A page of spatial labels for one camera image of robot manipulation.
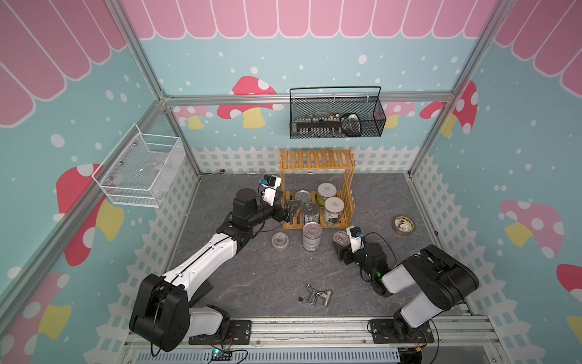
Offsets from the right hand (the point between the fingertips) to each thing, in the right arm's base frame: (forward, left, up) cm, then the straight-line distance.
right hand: (341, 238), depth 91 cm
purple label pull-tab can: (+10, +12, +5) cm, 17 cm away
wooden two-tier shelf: (+22, +2, +23) cm, 32 cm away
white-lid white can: (+10, +3, +7) cm, 12 cm away
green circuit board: (-38, +43, -7) cm, 58 cm away
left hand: (+4, +19, +20) cm, 28 cm away
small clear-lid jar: (-1, +25, +1) cm, 25 cm away
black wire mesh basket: (+42, +5, +31) cm, 52 cm away
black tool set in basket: (+34, +2, +30) cm, 45 cm away
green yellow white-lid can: (+20, +6, +7) cm, 22 cm away
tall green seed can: (-2, +13, +6) cm, 14 cm away
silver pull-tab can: (+20, +15, +3) cm, 25 cm away
